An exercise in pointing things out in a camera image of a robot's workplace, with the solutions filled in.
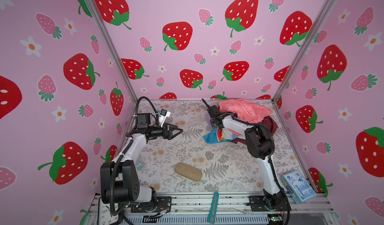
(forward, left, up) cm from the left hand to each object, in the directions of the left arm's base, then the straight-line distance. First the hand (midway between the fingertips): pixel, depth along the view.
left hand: (178, 129), depth 80 cm
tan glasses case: (-17, -6, -17) cm, 25 cm away
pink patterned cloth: (+19, -42, -5) cm, 46 cm away
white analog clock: (-38, +32, -18) cm, 53 cm away
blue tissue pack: (-25, -62, -14) cm, 69 cm away
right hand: (+19, -25, -16) cm, 36 cm away
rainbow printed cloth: (+8, -27, -17) cm, 33 cm away
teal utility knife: (-37, -18, -19) cm, 45 cm away
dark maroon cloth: (+20, -62, -16) cm, 67 cm away
